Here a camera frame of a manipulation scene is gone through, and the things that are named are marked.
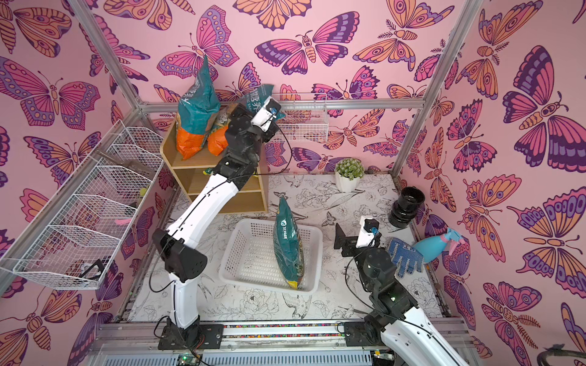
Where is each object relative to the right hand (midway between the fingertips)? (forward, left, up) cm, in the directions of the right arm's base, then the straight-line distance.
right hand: (348, 225), depth 72 cm
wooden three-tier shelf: (+30, +62, -7) cm, 69 cm away
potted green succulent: (+34, -5, -10) cm, 36 cm away
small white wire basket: (+49, +14, +8) cm, 51 cm away
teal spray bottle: (+3, -35, -19) cm, 40 cm away
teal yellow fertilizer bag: (-8, +18, +3) cm, 20 cm away
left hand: (+27, +29, +25) cm, 47 cm away
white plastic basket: (-1, +35, -25) cm, 43 cm away
